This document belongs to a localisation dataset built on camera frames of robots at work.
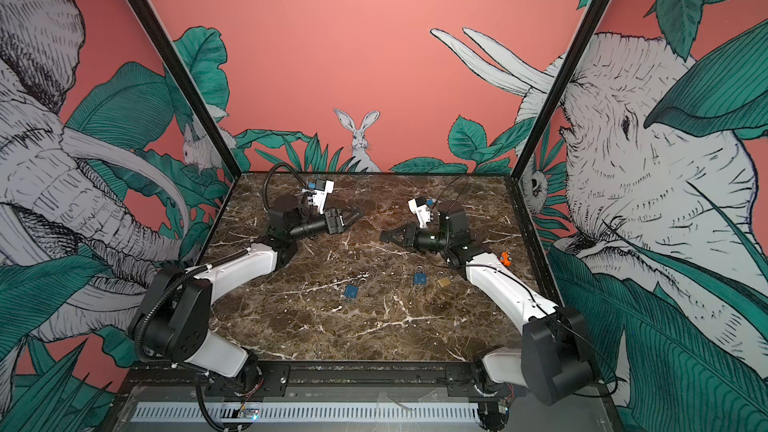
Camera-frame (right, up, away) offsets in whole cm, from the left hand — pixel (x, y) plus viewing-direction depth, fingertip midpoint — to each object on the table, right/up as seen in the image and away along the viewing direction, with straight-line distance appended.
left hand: (361, 211), depth 78 cm
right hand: (+7, -6, -3) cm, 10 cm away
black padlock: (+8, -6, -1) cm, 10 cm away
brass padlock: (+25, -23, +15) cm, 37 cm away
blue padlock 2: (+17, -22, +14) cm, 31 cm away
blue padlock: (-4, -25, +11) cm, 27 cm away
